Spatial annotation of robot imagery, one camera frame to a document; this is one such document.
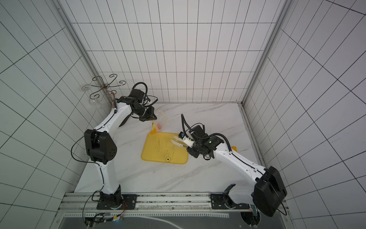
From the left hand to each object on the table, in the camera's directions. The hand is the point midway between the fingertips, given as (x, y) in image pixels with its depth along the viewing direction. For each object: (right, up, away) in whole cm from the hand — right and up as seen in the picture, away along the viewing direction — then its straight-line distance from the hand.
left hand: (155, 119), depth 88 cm
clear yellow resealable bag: (+3, 0, +7) cm, 8 cm away
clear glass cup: (-41, +11, +3) cm, 42 cm away
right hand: (+23, -13, -5) cm, 27 cm away
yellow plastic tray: (+1, -19, +6) cm, 20 cm away
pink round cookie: (+1, -5, +7) cm, 9 cm away
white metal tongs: (+15, -14, -1) cm, 21 cm away
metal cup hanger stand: (-30, +21, 0) cm, 37 cm away
